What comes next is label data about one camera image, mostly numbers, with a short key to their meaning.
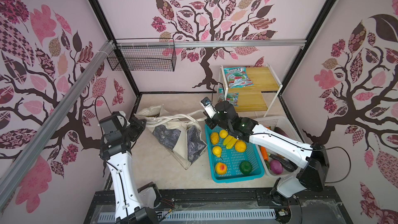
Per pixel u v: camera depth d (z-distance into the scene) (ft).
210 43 3.05
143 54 3.11
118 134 1.72
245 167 2.59
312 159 1.35
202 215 2.29
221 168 2.56
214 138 2.95
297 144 1.48
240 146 2.81
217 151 2.80
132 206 1.25
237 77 2.55
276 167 2.58
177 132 2.58
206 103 2.05
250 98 3.11
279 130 3.10
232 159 2.86
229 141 2.94
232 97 3.02
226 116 1.83
